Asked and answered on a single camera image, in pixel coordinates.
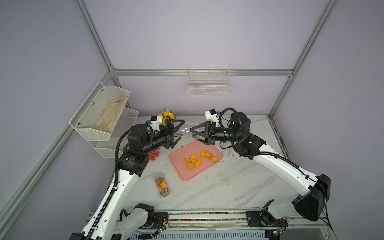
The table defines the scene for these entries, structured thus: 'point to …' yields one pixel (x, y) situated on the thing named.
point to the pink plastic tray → (177, 156)
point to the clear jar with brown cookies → (162, 185)
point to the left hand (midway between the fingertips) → (182, 130)
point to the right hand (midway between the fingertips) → (190, 138)
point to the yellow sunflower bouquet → (167, 114)
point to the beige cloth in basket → (109, 115)
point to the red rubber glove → (153, 154)
